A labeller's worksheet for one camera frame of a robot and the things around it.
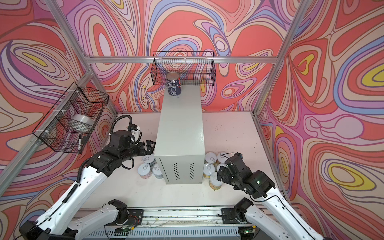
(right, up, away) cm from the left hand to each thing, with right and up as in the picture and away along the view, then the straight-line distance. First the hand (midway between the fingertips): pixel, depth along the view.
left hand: (150, 143), depth 74 cm
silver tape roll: (-34, +12, -1) cm, 36 cm away
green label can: (+38, -14, +11) cm, 42 cm away
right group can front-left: (+31, -16, +9) cm, 36 cm away
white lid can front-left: (-6, -17, +10) cm, 20 cm away
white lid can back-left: (-5, -11, +14) cm, 19 cm away
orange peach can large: (+33, -22, +4) cm, 40 cm away
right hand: (+38, -18, -2) cm, 42 cm away
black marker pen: (-34, 0, -3) cm, 34 cm away
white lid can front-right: (+1, -17, +9) cm, 20 cm away
